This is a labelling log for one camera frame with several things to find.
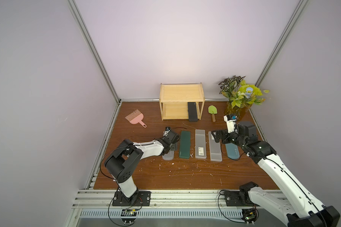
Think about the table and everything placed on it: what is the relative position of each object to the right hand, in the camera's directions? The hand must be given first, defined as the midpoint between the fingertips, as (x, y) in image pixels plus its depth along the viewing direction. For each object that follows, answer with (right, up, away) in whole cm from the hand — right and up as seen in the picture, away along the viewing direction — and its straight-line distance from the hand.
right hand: (220, 127), depth 75 cm
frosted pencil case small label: (+2, -16, +15) cm, 22 cm away
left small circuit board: (-49, -44, -4) cm, 66 cm away
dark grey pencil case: (-12, +5, +28) cm, 31 cm away
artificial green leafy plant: (+18, +21, +17) cm, 33 cm away
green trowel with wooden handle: (+6, +10, +39) cm, 40 cm away
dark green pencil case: (-18, -13, +15) cm, 27 cm away
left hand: (-27, -13, +19) cm, 35 cm away
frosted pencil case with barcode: (-8, -13, +18) cm, 23 cm away
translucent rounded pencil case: (-29, -20, +12) cm, 37 cm away
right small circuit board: (+13, -44, -6) cm, 46 cm away
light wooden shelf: (-25, +18, +20) cm, 37 cm away
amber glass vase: (+19, +11, +22) cm, 31 cm away
